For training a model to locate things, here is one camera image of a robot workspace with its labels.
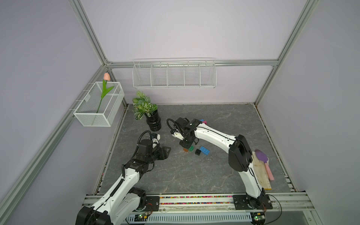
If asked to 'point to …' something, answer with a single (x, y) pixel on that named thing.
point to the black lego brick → (198, 152)
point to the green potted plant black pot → (142, 105)
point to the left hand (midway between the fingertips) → (167, 149)
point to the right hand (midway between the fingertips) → (185, 141)
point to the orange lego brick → (185, 150)
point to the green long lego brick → (191, 148)
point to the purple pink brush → (262, 156)
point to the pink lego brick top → (205, 121)
